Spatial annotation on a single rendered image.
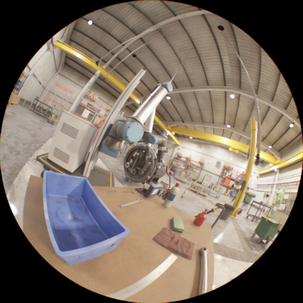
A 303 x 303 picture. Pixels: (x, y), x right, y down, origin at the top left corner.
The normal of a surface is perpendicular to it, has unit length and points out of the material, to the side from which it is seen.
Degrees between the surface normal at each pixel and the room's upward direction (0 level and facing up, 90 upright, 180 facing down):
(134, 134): 95
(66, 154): 90
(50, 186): 90
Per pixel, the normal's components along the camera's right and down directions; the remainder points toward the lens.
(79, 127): 0.39, 0.12
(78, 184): 0.79, 0.33
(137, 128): 0.65, 0.35
